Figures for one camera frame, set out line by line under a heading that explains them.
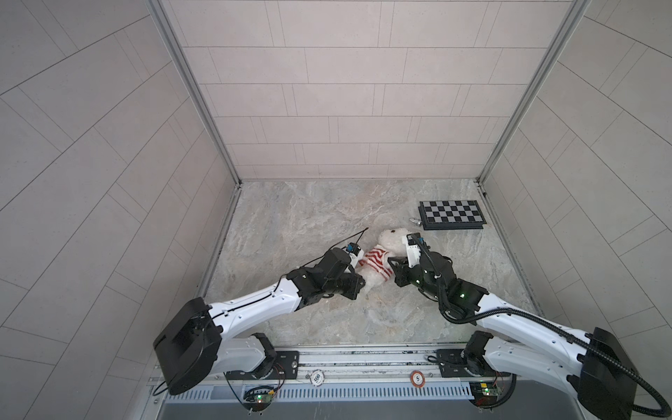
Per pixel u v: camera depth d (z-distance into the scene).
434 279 0.56
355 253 0.71
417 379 0.69
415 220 1.02
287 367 0.70
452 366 0.71
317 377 0.69
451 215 1.02
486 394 0.68
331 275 0.60
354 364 0.73
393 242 0.83
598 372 0.39
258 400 0.65
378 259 0.79
